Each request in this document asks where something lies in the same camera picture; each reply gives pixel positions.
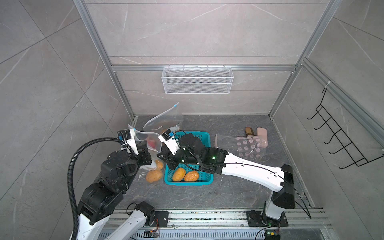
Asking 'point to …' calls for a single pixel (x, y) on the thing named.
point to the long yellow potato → (179, 174)
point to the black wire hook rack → (358, 158)
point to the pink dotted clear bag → (252, 147)
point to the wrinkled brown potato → (191, 176)
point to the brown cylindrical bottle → (249, 132)
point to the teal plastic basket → (204, 178)
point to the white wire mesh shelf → (197, 80)
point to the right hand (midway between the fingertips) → (160, 155)
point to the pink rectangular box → (262, 137)
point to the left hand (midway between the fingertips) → (147, 140)
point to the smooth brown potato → (154, 175)
